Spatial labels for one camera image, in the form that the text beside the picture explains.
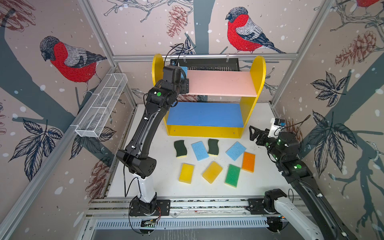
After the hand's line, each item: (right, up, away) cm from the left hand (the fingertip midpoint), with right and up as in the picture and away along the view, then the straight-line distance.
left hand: (182, 77), depth 72 cm
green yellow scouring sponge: (-3, -40, +21) cm, 45 cm away
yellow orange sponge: (+16, -53, +15) cm, 57 cm away
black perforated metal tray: (+15, +15, +23) cm, 31 cm away
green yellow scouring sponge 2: (+18, -40, +21) cm, 49 cm away
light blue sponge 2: (+32, -41, +21) cm, 56 cm away
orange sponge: (+39, -47, +16) cm, 63 cm away
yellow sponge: (+1, -52, +13) cm, 54 cm away
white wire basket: (-44, -23, -2) cm, 50 cm away
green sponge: (+28, -53, +11) cm, 61 cm away
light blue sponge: (+9, -41, +20) cm, 47 cm away
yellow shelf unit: (+18, -21, +20) cm, 34 cm away
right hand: (+38, -24, +2) cm, 45 cm away
